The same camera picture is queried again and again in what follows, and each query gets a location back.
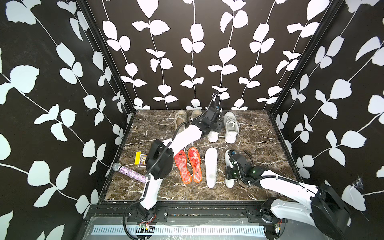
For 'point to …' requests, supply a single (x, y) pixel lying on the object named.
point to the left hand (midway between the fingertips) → (219, 120)
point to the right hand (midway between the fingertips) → (223, 168)
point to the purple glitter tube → (119, 167)
